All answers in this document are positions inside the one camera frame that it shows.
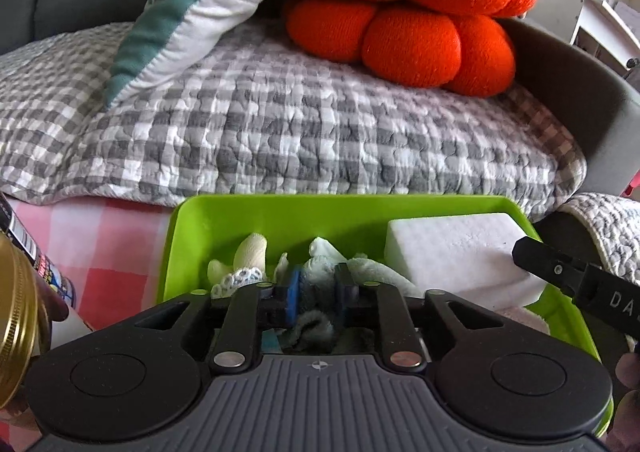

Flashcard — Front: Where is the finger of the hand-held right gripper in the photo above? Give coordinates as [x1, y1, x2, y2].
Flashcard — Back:
[512, 235, 593, 305]

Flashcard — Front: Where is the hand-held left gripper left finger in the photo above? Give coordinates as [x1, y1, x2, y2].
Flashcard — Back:
[132, 267, 304, 367]

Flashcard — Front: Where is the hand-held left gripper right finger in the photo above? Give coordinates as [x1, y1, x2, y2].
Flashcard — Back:
[334, 262, 503, 368]

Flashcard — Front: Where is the pink fuzzy sock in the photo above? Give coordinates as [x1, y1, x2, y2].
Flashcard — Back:
[495, 305, 551, 335]

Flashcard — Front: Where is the cream lace-trimmed sock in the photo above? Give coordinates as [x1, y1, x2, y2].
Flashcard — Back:
[207, 232, 281, 300]

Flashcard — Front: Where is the green plastic box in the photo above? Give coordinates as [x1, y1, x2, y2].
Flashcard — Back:
[156, 195, 615, 438]

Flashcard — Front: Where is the white sponge block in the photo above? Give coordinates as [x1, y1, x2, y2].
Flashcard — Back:
[384, 213, 548, 305]

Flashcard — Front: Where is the person's right hand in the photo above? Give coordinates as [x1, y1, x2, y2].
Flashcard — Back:
[607, 352, 640, 452]

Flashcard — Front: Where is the grey patterned quilt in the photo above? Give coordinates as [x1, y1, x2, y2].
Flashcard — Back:
[557, 192, 640, 283]

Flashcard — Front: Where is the grey checked quilted cushion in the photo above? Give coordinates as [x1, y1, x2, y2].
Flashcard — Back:
[0, 22, 588, 223]

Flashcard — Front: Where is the pink checked tablecloth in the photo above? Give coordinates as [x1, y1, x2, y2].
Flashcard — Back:
[0, 197, 176, 333]

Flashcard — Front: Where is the grey sofa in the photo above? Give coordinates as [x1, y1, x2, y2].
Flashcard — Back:
[0, 0, 640, 223]

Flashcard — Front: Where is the white shelf unit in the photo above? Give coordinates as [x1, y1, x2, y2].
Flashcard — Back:
[540, 0, 640, 78]

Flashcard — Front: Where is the small bottle with dark label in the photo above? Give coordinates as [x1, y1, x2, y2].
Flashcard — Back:
[0, 192, 76, 323]

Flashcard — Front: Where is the glass jar with gold lid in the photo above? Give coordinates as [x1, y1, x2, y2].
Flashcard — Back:
[0, 232, 96, 413]

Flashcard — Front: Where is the white and green pillow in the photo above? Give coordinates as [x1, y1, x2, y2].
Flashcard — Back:
[105, 0, 313, 108]

